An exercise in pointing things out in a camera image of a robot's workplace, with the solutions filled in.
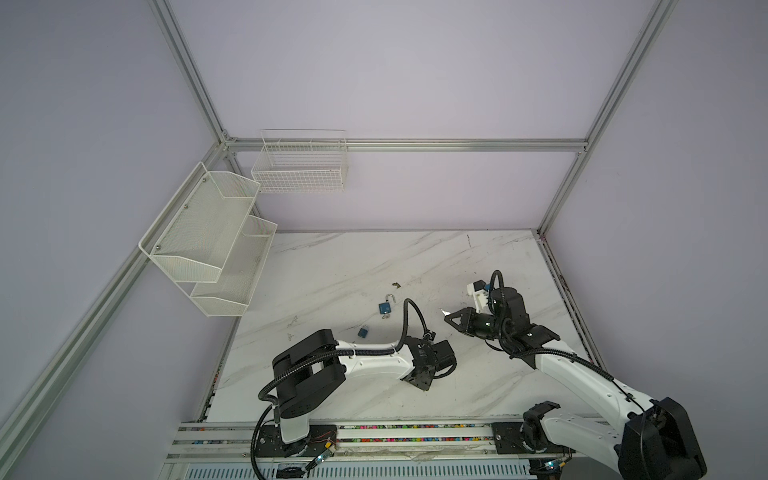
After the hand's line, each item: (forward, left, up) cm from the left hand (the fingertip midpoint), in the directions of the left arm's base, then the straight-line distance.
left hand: (414, 375), depth 83 cm
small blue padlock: (+14, +16, -1) cm, 21 cm away
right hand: (+11, -8, +14) cm, 19 cm away
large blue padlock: (+22, +9, 0) cm, 24 cm away
